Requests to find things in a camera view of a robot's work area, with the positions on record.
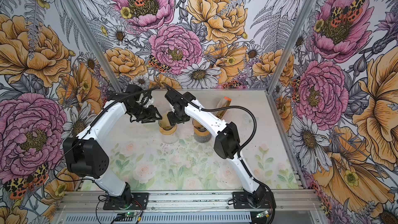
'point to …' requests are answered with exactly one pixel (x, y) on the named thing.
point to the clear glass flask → (170, 139)
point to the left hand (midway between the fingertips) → (157, 123)
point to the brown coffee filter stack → (225, 102)
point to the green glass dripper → (165, 123)
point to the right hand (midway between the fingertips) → (177, 125)
